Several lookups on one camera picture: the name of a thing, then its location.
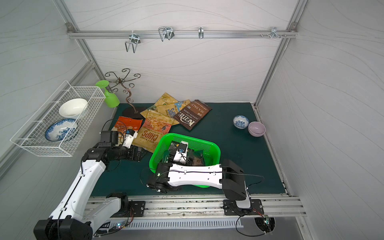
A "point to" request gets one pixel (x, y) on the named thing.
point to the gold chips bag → (166, 102)
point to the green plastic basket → (212, 153)
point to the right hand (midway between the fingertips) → (180, 151)
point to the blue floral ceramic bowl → (240, 122)
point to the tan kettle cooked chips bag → (148, 135)
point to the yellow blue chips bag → (169, 111)
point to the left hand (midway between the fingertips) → (139, 151)
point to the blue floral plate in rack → (61, 130)
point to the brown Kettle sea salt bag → (192, 116)
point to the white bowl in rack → (72, 107)
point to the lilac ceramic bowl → (256, 129)
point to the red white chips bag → (124, 124)
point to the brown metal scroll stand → (131, 112)
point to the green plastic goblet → (111, 100)
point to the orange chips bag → (158, 122)
